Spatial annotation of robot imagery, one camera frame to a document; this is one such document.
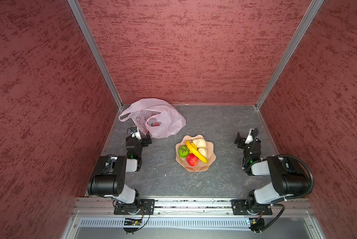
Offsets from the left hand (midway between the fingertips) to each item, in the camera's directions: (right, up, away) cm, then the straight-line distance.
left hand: (142, 134), depth 93 cm
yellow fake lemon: (+33, -7, -2) cm, 34 cm away
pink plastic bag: (+11, +11, 0) cm, 15 cm away
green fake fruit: (+27, -9, -8) cm, 29 cm away
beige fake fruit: (+39, -10, -6) cm, 41 cm away
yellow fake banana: (+34, -10, -8) cm, 37 cm away
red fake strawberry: (+32, -14, -8) cm, 36 cm away
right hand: (+65, -1, -1) cm, 65 cm away
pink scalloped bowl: (+38, -18, -7) cm, 42 cm away
